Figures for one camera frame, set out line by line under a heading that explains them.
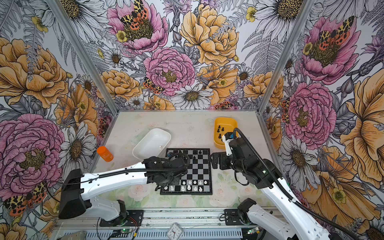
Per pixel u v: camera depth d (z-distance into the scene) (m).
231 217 0.74
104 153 0.88
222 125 1.10
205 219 0.76
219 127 1.11
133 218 0.73
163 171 0.53
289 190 0.42
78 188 0.41
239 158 0.51
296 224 0.39
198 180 0.85
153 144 1.01
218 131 1.09
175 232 0.69
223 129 1.09
